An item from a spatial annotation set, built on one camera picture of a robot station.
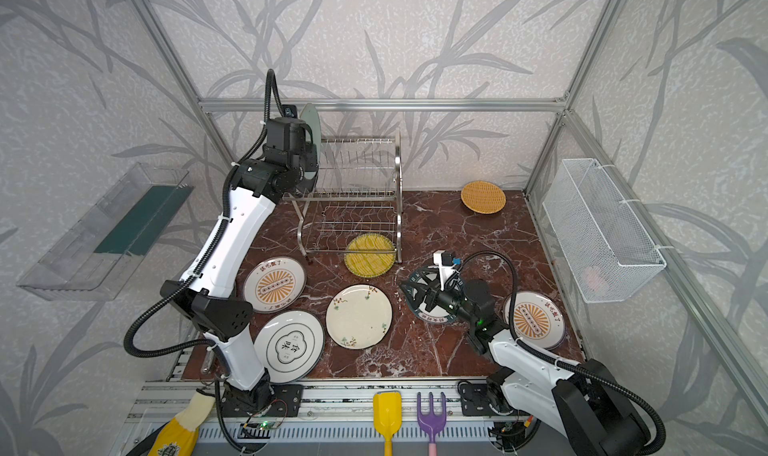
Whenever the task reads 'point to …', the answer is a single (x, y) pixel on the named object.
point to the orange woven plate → (483, 197)
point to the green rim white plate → (430, 288)
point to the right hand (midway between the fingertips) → (409, 269)
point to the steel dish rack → (356, 207)
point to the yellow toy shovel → (388, 416)
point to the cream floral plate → (358, 316)
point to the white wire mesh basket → (604, 246)
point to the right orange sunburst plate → (536, 319)
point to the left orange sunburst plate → (274, 284)
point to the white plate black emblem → (290, 345)
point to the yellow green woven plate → (370, 264)
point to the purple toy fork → (431, 423)
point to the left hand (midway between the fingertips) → (304, 136)
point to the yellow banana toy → (178, 436)
